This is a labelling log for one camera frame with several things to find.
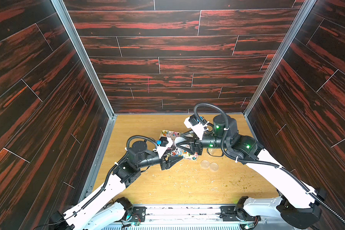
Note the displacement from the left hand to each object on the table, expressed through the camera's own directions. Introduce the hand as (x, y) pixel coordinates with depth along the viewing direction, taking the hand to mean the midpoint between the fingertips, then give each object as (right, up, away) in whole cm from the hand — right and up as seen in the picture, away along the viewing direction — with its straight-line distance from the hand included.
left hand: (178, 153), depth 64 cm
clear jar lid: (+24, -14, +27) cm, 38 cm away
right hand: (+1, +8, -4) cm, 9 cm away
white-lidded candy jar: (0, +1, -1) cm, 1 cm away
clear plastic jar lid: (+18, -12, +28) cm, 35 cm away
